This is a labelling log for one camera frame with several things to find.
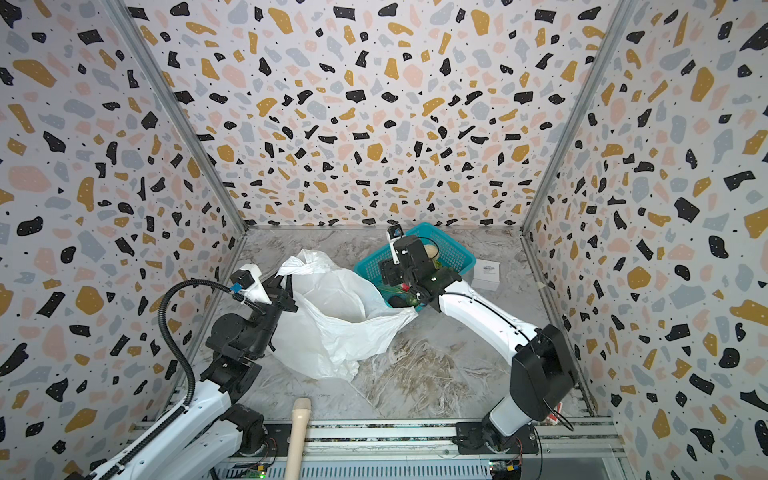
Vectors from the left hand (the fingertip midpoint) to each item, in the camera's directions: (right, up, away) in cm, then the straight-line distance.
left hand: (287, 263), depth 68 cm
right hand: (+22, +2, +14) cm, 26 cm away
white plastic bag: (+11, -13, +6) cm, 18 cm away
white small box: (+55, -5, +35) cm, 65 cm away
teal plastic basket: (+43, +2, +39) cm, 58 cm away
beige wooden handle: (+1, -39, +7) cm, 40 cm away
